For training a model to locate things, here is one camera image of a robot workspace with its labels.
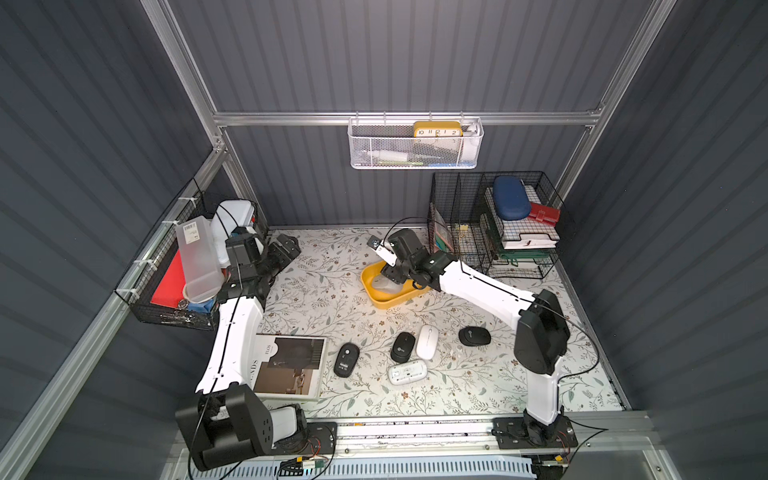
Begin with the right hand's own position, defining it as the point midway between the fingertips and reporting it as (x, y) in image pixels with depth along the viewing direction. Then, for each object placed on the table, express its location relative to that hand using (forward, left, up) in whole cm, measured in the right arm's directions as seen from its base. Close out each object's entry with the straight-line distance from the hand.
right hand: (402, 250), depth 88 cm
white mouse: (-22, -7, -17) cm, 28 cm away
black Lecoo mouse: (-23, 0, -17) cm, 29 cm away
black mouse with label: (-27, +16, -17) cm, 36 cm away
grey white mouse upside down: (-30, -1, -17) cm, 35 cm away
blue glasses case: (+21, -37, +2) cm, 42 cm away
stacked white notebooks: (+6, -41, -3) cm, 41 cm away
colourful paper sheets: (+14, -15, -12) cm, 24 cm away
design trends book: (-30, +31, -16) cm, 46 cm away
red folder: (-20, +55, +9) cm, 59 cm away
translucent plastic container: (-16, +47, +13) cm, 51 cm away
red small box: (+13, -46, +2) cm, 48 cm away
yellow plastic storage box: (-10, +6, -13) cm, 17 cm away
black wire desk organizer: (+10, -33, 0) cm, 34 cm away
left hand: (-5, +31, +7) cm, 32 cm away
